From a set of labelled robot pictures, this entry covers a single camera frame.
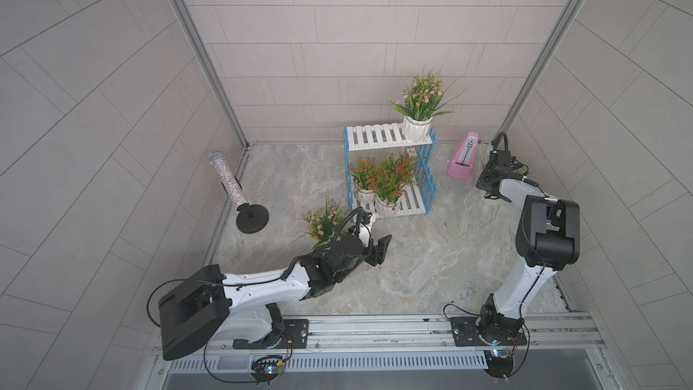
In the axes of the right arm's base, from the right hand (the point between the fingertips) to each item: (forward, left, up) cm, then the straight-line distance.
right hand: (494, 180), depth 99 cm
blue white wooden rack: (-4, +29, -2) cm, 29 cm away
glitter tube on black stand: (-10, +88, 0) cm, 88 cm away
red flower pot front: (-4, +39, +12) cm, 41 cm away
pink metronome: (+7, +10, +4) cm, 13 cm away
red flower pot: (-2, +48, +11) cm, 50 cm away
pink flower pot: (-19, +62, +11) cm, 66 cm away
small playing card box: (+19, +27, -2) cm, 33 cm away
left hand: (-23, +43, +9) cm, 49 cm away
